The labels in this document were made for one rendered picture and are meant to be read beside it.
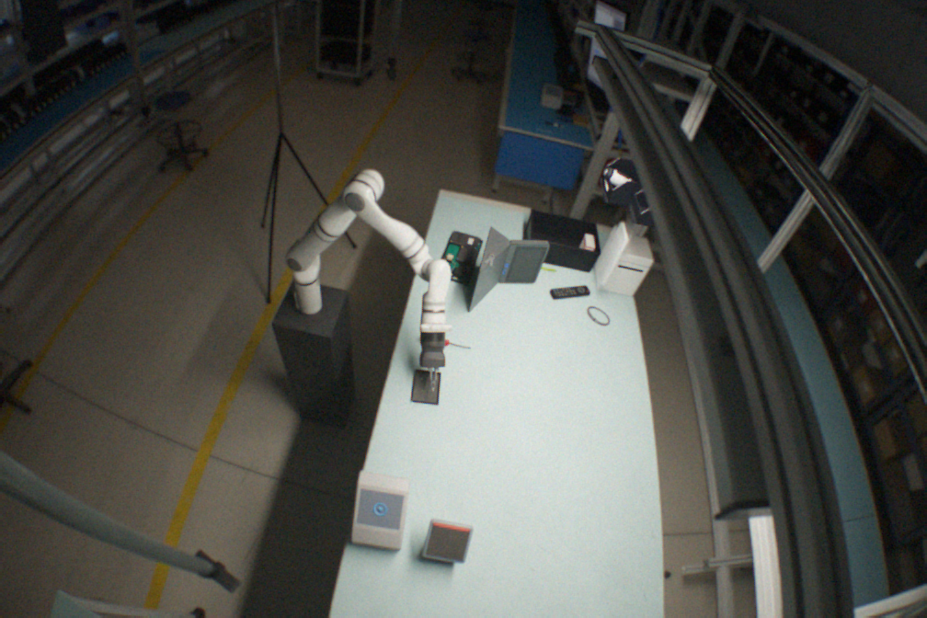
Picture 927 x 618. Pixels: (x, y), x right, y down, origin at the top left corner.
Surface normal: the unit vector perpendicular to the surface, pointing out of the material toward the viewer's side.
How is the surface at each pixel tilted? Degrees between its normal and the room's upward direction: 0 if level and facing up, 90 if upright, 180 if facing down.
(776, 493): 90
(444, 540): 32
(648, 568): 0
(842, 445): 0
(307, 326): 0
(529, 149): 90
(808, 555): 90
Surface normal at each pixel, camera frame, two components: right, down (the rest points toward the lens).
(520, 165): -0.12, 0.69
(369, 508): 0.11, -0.25
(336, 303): 0.16, -0.69
